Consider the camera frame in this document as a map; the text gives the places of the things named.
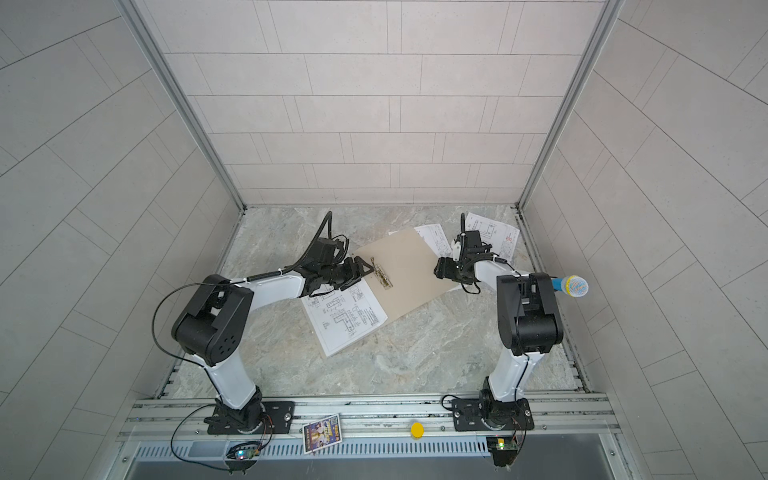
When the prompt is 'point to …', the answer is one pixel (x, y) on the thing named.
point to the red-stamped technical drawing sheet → (501, 238)
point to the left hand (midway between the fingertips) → (376, 269)
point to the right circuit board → (503, 448)
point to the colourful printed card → (322, 433)
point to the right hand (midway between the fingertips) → (444, 269)
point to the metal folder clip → (381, 275)
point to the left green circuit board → (245, 451)
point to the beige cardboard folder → (403, 279)
